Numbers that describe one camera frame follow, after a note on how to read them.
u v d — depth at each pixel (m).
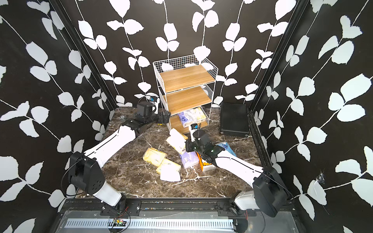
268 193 0.41
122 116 1.10
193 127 0.73
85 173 0.43
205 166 0.84
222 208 0.73
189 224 0.70
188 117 1.04
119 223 0.71
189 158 0.86
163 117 0.75
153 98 0.73
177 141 0.81
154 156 0.89
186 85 0.75
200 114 1.08
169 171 0.83
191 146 0.73
